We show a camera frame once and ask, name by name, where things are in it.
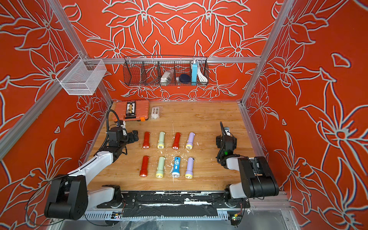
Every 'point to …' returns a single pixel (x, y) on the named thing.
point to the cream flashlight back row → (160, 144)
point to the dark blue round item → (184, 78)
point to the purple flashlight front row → (189, 174)
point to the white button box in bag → (155, 112)
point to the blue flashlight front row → (177, 167)
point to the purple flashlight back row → (189, 144)
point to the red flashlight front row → (143, 170)
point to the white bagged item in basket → (167, 77)
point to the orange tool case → (142, 110)
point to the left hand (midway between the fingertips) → (130, 131)
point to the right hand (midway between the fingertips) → (224, 134)
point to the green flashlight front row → (160, 171)
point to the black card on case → (131, 109)
